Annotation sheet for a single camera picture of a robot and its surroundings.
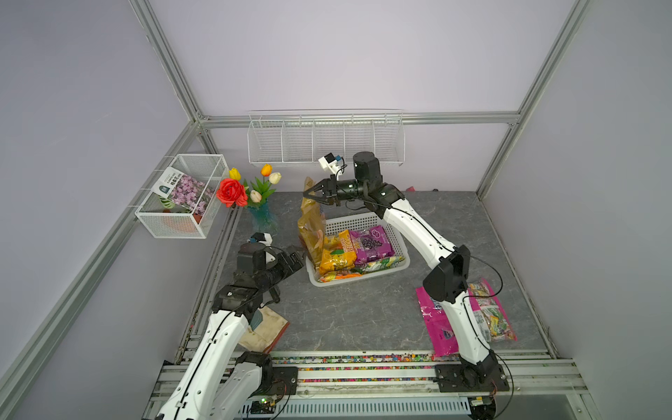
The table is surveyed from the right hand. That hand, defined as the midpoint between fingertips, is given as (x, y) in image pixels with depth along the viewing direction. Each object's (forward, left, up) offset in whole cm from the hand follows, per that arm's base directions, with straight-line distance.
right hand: (305, 194), depth 72 cm
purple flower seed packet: (+3, +35, -1) cm, 35 cm away
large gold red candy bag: (-6, -2, -7) cm, 9 cm away
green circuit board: (-46, +12, -37) cm, 60 cm away
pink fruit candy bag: (-28, -41, -34) cm, 60 cm away
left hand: (-12, +3, -15) cm, 19 cm away
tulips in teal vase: (+11, +20, -24) cm, 33 cm away
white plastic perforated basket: (+13, -16, -29) cm, 35 cm away
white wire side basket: (-4, +41, -6) cm, 41 cm away
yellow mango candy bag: (-1, -9, -29) cm, 31 cm away
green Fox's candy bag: (-9, -22, -25) cm, 34 cm away
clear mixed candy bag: (-23, -56, -31) cm, 68 cm away
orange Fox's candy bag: (-12, -12, -26) cm, 31 cm away
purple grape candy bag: (+3, -21, -30) cm, 36 cm away
